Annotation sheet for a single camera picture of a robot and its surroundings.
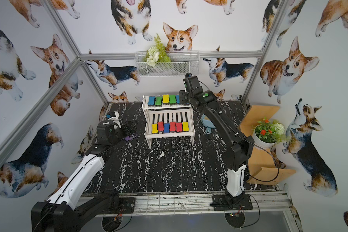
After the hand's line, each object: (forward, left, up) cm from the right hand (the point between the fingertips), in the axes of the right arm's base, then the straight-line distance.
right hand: (188, 89), depth 80 cm
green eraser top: (-4, +17, -5) cm, 18 cm away
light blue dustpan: (+2, -13, -34) cm, 36 cm away
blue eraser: (-3, +21, -5) cm, 22 cm away
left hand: (-13, +32, -10) cm, 36 cm away
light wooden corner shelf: (-38, -32, -13) cm, 52 cm away
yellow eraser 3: (-10, +2, -21) cm, 23 cm away
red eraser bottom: (-11, +17, -19) cm, 28 cm away
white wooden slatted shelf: (-1, +15, -22) cm, 27 cm away
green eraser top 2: (-2, +9, -5) cm, 11 cm away
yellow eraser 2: (-12, +21, -19) cm, 31 cm away
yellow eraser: (-2, +13, -5) cm, 14 cm away
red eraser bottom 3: (-11, +6, -21) cm, 25 cm away
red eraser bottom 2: (-11, +10, -21) cm, 25 cm away
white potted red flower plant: (-21, -41, -13) cm, 48 cm away
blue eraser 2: (-1, +6, -5) cm, 8 cm away
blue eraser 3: (-12, +13, -19) cm, 26 cm away
